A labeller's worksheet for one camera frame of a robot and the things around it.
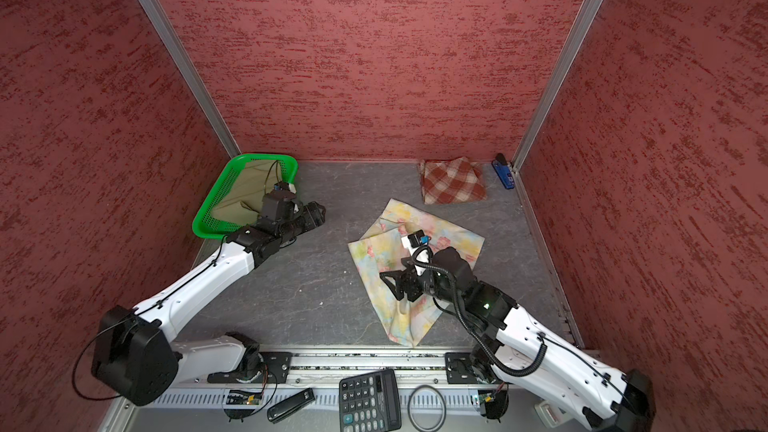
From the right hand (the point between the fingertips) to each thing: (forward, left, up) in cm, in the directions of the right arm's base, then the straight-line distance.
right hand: (391, 277), depth 71 cm
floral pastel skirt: (+14, +2, -12) cm, 18 cm away
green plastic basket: (+25, +61, -11) cm, 67 cm away
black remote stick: (-24, +24, -14) cm, 36 cm away
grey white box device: (-27, -35, -14) cm, 47 cm away
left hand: (+19, +21, -1) cm, 28 cm away
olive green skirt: (+29, +47, -5) cm, 55 cm away
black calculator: (-24, +6, -16) cm, 29 cm away
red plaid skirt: (+45, -24, -16) cm, 54 cm away
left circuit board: (-22, +39, -20) cm, 49 cm away
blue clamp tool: (+50, -46, -16) cm, 70 cm away
